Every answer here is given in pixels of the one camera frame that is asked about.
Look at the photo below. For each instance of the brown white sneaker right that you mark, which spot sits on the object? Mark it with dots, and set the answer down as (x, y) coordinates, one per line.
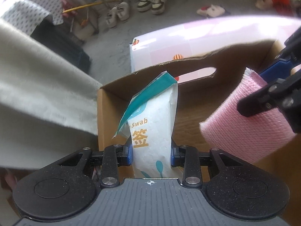
(158, 6)

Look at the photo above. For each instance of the pink checkered tablecloth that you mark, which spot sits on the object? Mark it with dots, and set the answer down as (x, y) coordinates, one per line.
(208, 52)

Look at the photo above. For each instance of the brown cardboard box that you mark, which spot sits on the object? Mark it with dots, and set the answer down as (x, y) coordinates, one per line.
(198, 99)

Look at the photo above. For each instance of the yellow broom handle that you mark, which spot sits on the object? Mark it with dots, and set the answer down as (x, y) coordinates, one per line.
(88, 5)

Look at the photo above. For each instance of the black white plush toy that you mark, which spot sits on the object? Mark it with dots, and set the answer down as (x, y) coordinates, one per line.
(211, 11)

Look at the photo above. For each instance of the white cotton swab bag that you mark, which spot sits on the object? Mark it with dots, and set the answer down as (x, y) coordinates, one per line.
(148, 122)

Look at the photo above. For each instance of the black suitcase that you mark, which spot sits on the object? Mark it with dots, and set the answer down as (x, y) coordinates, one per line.
(60, 43)

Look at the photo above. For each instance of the pink scrubbing sponge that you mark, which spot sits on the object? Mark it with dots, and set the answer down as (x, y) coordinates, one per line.
(248, 138)

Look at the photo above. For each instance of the red plastic bag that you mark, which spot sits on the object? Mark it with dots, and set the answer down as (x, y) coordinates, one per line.
(283, 7)

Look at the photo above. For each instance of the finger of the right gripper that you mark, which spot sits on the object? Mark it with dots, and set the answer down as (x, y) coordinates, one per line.
(280, 69)

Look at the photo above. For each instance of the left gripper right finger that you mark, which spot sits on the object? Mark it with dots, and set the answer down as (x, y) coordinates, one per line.
(187, 157)

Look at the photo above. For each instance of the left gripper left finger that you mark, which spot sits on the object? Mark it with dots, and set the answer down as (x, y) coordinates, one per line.
(114, 156)

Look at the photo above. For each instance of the polka dot cloth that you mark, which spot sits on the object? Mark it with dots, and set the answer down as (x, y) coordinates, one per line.
(27, 15)

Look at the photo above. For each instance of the brown white sneaker left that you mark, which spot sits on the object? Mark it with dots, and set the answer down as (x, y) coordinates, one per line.
(144, 5)

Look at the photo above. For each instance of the brown white sneaker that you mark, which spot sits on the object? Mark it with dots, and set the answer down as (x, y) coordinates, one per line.
(158, 6)
(144, 5)

